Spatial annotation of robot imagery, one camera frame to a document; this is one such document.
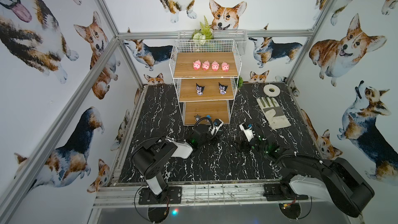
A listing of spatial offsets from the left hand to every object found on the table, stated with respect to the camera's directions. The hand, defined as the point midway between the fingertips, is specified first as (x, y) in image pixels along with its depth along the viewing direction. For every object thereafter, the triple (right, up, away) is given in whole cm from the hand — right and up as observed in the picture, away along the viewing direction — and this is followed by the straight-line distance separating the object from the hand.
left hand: (223, 128), depth 88 cm
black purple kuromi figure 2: (-1, +22, -10) cm, 24 cm away
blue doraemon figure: (-8, +6, +9) cm, 14 cm away
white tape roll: (+41, +20, +28) cm, 53 cm away
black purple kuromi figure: (-13, +21, -9) cm, 27 cm away
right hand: (+6, -4, -4) cm, 8 cm away
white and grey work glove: (+35, +7, +15) cm, 39 cm away
